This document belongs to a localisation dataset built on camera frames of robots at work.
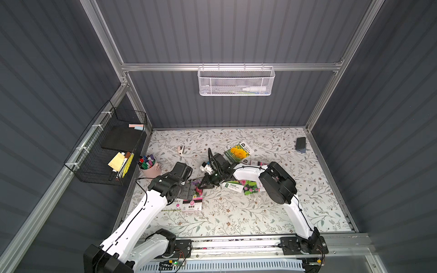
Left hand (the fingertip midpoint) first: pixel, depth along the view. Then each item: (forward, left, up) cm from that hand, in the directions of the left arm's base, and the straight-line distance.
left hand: (181, 191), depth 77 cm
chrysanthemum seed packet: (-2, -6, -11) cm, 12 cm away
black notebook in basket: (+20, +27, +15) cm, 37 cm away
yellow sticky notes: (+4, +23, +17) cm, 29 cm away
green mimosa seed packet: (+7, -35, -12) cm, 38 cm away
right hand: (+4, -6, -9) cm, 12 cm away
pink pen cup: (+15, +20, -3) cm, 25 cm away
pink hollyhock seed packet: (+24, -35, -12) cm, 44 cm away
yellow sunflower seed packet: (+32, -30, -13) cm, 46 cm away
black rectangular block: (+36, -70, -10) cm, 79 cm away
